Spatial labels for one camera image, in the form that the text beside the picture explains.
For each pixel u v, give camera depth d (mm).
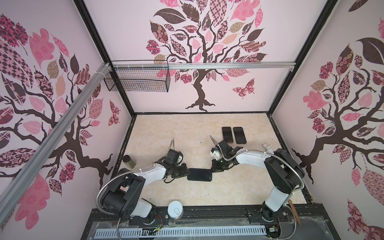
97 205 407
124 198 429
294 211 756
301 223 719
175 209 710
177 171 776
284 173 469
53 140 525
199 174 869
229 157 674
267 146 974
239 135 1071
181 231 697
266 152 532
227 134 1067
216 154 854
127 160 852
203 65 924
